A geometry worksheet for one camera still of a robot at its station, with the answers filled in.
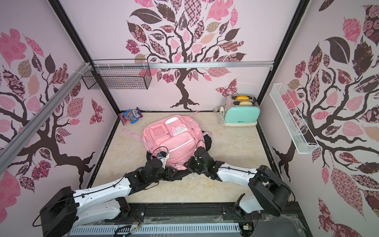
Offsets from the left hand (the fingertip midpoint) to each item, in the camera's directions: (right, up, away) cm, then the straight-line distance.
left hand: (175, 174), depth 80 cm
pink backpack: (0, +20, +17) cm, 27 cm away
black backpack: (+3, -1, +3) cm, 4 cm away
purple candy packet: (-36, +37, +37) cm, 64 cm away
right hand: (+4, +4, +3) cm, 6 cm away
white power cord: (+32, +38, +33) cm, 59 cm away
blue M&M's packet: (-40, +34, +33) cm, 63 cm away
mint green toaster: (+44, +38, +19) cm, 61 cm away
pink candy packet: (-45, +33, +33) cm, 65 cm away
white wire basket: (+65, +23, -6) cm, 69 cm away
